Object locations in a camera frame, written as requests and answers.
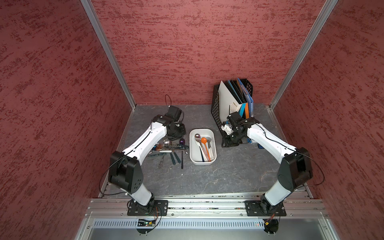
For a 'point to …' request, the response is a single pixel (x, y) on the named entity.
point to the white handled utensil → (165, 151)
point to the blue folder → (249, 98)
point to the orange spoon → (204, 140)
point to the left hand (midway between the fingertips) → (183, 137)
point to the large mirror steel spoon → (166, 142)
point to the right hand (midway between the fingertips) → (225, 147)
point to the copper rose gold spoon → (160, 146)
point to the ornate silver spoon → (161, 164)
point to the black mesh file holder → (249, 86)
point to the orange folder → (247, 110)
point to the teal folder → (241, 105)
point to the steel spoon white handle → (209, 139)
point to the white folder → (227, 104)
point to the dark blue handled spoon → (197, 136)
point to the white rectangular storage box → (202, 146)
